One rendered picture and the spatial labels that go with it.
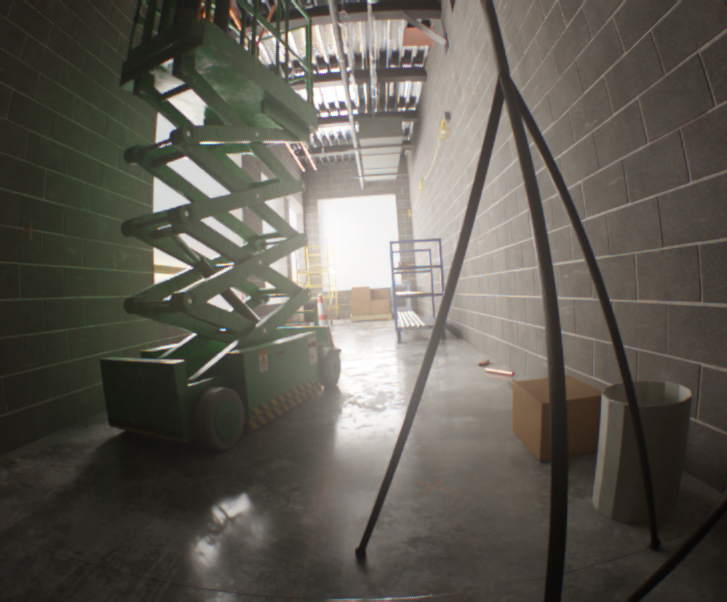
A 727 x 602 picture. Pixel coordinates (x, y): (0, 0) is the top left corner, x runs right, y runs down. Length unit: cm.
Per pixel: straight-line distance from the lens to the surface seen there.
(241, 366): 213
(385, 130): 779
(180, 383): 191
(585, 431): 175
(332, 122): 895
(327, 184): 1199
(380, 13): 570
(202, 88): 252
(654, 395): 147
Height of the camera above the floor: 71
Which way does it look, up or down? 1 degrees down
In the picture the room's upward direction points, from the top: 4 degrees counter-clockwise
